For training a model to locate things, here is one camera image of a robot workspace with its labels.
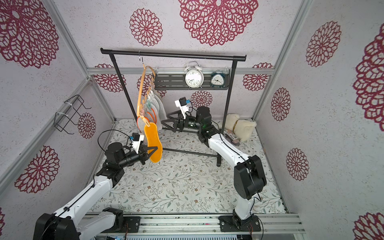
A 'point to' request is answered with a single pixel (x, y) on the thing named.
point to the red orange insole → (140, 122)
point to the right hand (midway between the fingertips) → (163, 118)
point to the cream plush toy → (243, 128)
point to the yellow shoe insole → (153, 140)
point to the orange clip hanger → (148, 79)
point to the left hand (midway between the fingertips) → (156, 148)
